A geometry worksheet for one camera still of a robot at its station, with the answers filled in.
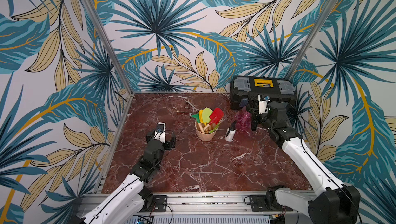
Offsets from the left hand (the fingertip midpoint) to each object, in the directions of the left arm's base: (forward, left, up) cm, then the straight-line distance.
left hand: (164, 131), depth 80 cm
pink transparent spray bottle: (+13, -45, -7) cm, 47 cm away
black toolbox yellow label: (+31, -47, 0) cm, 56 cm away
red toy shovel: (+12, -28, -3) cm, 31 cm away
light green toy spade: (+13, -22, -3) cm, 26 cm away
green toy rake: (+13, -17, -3) cm, 21 cm away
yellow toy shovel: (+13, -19, -4) cm, 23 cm away
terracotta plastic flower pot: (+2, -21, -8) cm, 23 cm away
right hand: (+9, -41, +8) cm, 43 cm away
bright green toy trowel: (+5, -27, -4) cm, 28 cm away
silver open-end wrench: (+32, -13, -16) cm, 38 cm away
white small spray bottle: (+3, -36, -3) cm, 36 cm away
